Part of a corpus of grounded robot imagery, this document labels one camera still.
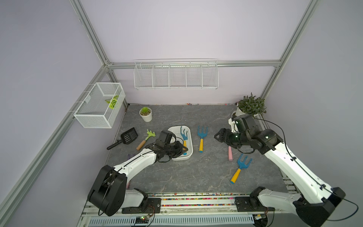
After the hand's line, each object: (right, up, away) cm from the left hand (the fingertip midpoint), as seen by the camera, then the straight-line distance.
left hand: (187, 151), depth 82 cm
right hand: (+16, +9, -10) cm, 21 cm away
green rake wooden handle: (-28, +8, +20) cm, 35 cm away
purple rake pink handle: (+28, -4, +9) cm, 29 cm away
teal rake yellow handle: (+11, +7, +20) cm, 24 cm away
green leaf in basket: (-43, +29, -1) cm, 52 cm away
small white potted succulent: (-31, +23, +23) cm, 45 cm away
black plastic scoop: (-44, +5, +20) cm, 49 cm away
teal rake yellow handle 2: (-2, +7, +11) cm, 13 cm away
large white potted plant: (+43, +28, +10) cm, 52 cm away
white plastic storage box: (-7, +10, +15) cm, 19 cm away
